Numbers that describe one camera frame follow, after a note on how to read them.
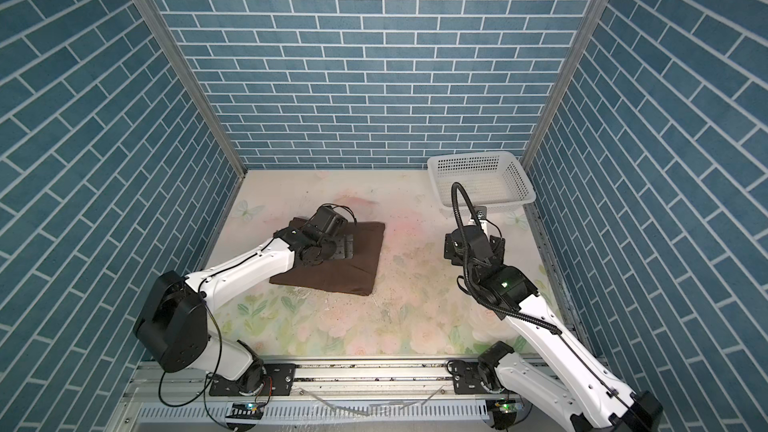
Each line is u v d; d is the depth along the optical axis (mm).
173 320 432
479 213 619
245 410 722
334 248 781
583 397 416
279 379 733
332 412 706
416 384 738
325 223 667
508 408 709
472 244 525
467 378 737
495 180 1180
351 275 902
